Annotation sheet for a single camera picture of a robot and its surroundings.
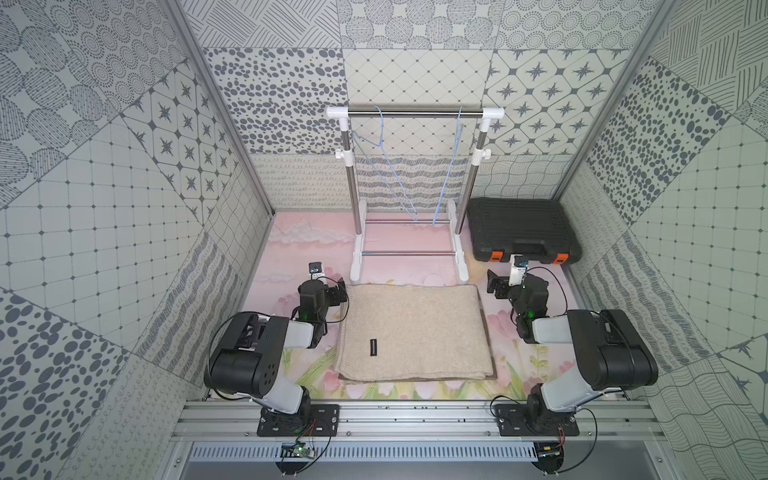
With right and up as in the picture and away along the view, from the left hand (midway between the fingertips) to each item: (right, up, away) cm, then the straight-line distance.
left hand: (320, 275), depth 94 cm
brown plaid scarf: (+50, -26, -14) cm, 58 cm away
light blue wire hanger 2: (+17, +41, +10) cm, 46 cm away
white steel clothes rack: (+10, +24, +25) cm, 36 cm away
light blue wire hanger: (+45, +37, +13) cm, 60 cm away
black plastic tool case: (+76, +16, +16) cm, 79 cm away
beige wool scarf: (+29, -16, -7) cm, 34 cm away
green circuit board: (+2, -39, -24) cm, 46 cm away
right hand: (+59, +1, +1) cm, 59 cm away
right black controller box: (+62, -41, -22) cm, 78 cm away
